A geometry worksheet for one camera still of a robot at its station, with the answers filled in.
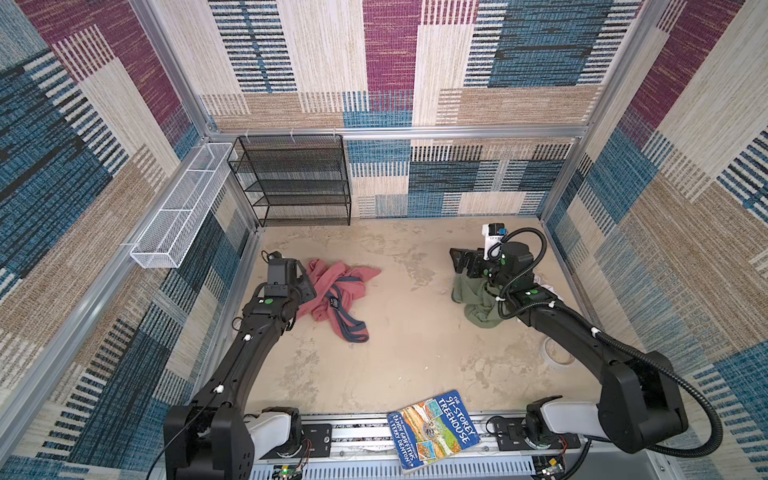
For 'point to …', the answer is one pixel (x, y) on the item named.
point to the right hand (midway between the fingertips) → (464, 253)
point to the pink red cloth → (335, 285)
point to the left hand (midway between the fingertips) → (301, 281)
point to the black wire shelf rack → (295, 181)
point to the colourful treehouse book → (432, 430)
